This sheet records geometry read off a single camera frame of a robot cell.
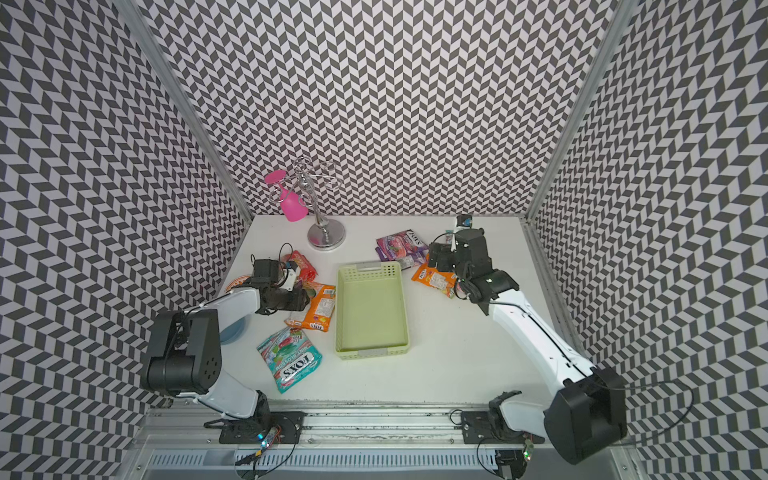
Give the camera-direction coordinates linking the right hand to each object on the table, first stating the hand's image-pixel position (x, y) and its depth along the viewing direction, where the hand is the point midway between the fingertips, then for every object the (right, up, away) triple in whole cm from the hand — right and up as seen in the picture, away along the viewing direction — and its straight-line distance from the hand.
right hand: (446, 251), depth 81 cm
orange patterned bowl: (-66, -10, +15) cm, 68 cm away
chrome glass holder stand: (-42, +6, +31) cm, 52 cm away
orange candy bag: (-38, -18, +11) cm, 43 cm away
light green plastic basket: (-22, -21, +13) cm, 33 cm away
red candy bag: (-44, -6, +18) cm, 48 cm away
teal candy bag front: (-43, -29, +1) cm, 52 cm away
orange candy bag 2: (-2, -9, +18) cm, 20 cm away
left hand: (-45, -16, +14) cm, 50 cm away
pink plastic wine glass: (-50, +15, +21) cm, 56 cm away
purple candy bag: (-11, +1, +24) cm, 27 cm away
